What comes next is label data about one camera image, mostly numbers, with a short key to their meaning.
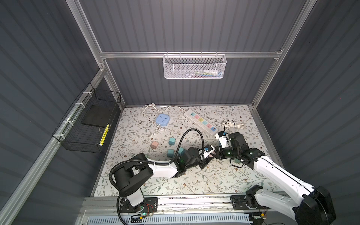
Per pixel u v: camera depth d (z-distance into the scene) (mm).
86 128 722
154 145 948
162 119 1084
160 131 1029
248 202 667
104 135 693
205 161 704
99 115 756
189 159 630
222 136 734
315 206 390
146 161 495
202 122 1057
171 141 958
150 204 730
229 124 1051
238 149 616
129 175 468
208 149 681
